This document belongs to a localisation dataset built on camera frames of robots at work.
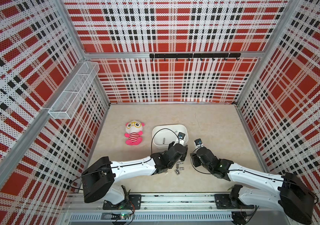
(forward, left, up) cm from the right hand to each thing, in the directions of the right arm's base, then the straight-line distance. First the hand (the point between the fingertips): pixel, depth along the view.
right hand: (196, 152), depth 85 cm
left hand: (+2, +7, +7) cm, 11 cm away
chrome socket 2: (-8, +9, -6) cm, 13 cm away
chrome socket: (-4, +9, -6) cm, 11 cm away
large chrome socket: (-10, +11, -6) cm, 16 cm away
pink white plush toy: (+18, +41, -1) cm, 45 cm away
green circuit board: (-31, +39, -5) cm, 50 cm away
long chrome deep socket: (+13, +20, -7) cm, 25 cm away
